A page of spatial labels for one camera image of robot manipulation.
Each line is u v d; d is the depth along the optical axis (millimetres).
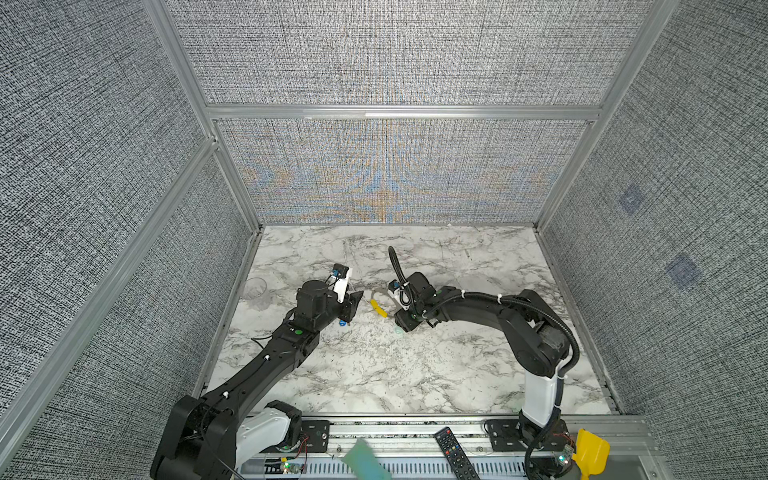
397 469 700
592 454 702
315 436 736
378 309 967
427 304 723
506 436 733
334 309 717
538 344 499
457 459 691
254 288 975
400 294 842
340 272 704
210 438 393
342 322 757
